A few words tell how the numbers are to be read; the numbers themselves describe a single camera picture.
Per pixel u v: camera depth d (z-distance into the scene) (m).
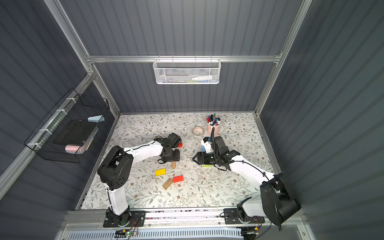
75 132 0.68
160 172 0.89
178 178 0.87
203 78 0.92
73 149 0.65
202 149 0.99
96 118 0.82
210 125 0.99
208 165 0.75
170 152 0.78
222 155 0.65
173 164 0.91
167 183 0.84
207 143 0.79
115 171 0.50
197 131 1.09
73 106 0.77
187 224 0.74
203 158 0.74
